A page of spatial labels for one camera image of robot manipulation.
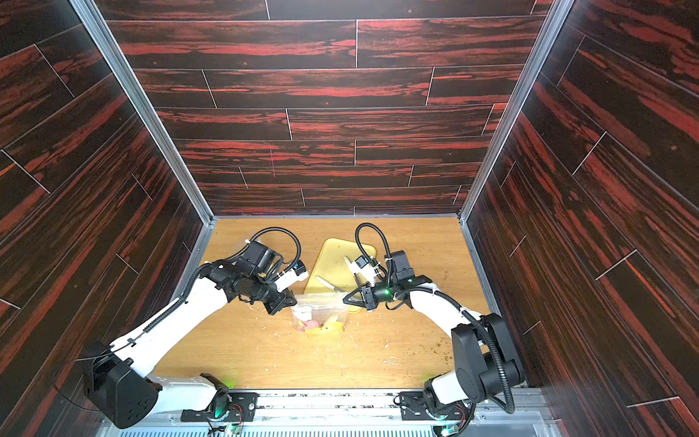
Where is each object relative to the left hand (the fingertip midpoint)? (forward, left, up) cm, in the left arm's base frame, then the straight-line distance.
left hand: (295, 300), depth 78 cm
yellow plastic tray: (+22, -9, -16) cm, 29 cm away
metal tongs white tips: (+13, -8, -13) cm, 20 cm away
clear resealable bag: (-2, -8, -4) cm, 9 cm away
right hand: (+3, -16, -4) cm, 17 cm away
